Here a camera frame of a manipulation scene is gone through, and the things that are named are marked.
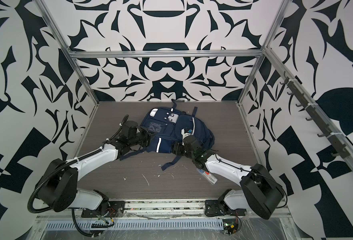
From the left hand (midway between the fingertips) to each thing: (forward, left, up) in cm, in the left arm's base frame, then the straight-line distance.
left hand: (160, 128), depth 83 cm
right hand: (-6, -8, -7) cm, 12 cm away
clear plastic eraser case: (-21, -27, -17) cm, 38 cm away
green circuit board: (-43, -33, -19) cm, 58 cm away
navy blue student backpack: (+6, -2, -6) cm, 9 cm away
